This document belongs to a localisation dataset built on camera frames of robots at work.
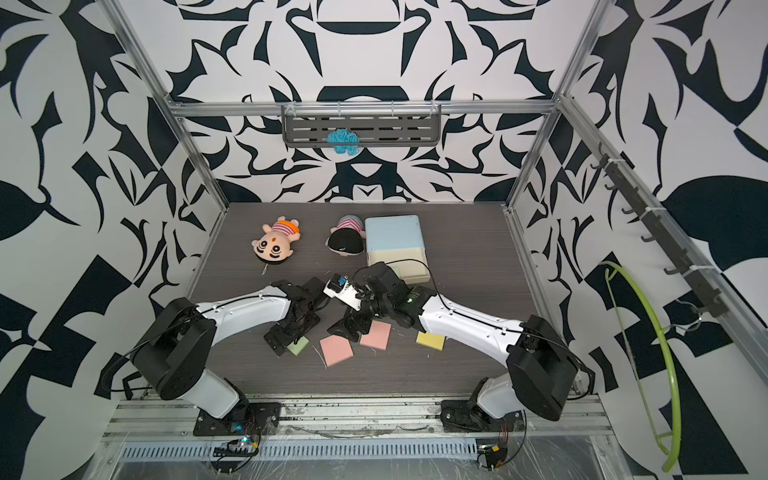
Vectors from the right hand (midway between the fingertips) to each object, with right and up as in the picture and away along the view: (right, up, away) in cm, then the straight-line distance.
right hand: (337, 309), depth 76 cm
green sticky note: (-12, -13, +8) cm, 20 cm away
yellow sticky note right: (+26, -12, +11) cm, 30 cm away
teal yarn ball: (0, +47, +16) cm, 49 cm away
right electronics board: (+38, -33, -4) cm, 50 cm away
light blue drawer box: (+16, +17, +14) cm, 27 cm away
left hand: (-12, -9, +13) cm, 20 cm away
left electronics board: (-21, -31, -5) cm, 38 cm away
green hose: (+60, -18, -25) cm, 68 cm away
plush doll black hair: (-1, +17, +26) cm, 31 cm away
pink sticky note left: (-2, -13, +9) cm, 16 cm away
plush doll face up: (-23, +16, +21) cm, 35 cm away
